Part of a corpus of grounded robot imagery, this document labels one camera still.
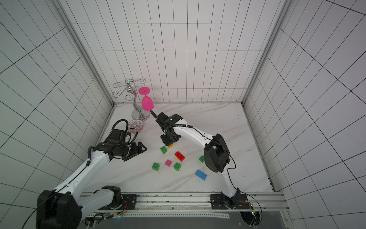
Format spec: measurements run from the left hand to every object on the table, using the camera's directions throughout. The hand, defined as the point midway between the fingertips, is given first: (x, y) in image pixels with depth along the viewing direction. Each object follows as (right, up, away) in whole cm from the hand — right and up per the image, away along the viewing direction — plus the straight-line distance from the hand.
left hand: (139, 154), depth 81 cm
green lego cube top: (+13, 0, +8) cm, 15 cm away
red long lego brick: (+23, -3, +6) cm, 24 cm away
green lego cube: (+38, -5, +5) cm, 38 cm away
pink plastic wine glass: (0, +31, +15) cm, 35 cm away
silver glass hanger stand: (-8, +42, +9) cm, 44 cm away
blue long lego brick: (+36, -12, 0) cm, 38 cm away
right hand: (+17, +8, +6) cm, 20 cm away
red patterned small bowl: (-10, +16, +22) cm, 29 cm away
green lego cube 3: (+22, -7, 0) cm, 23 cm away
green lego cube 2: (+9, -8, +1) cm, 12 cm away
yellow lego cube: (+18, +5, 0) cm, 19 cm away
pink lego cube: (+16, -6, +4) cm, 18 cm away
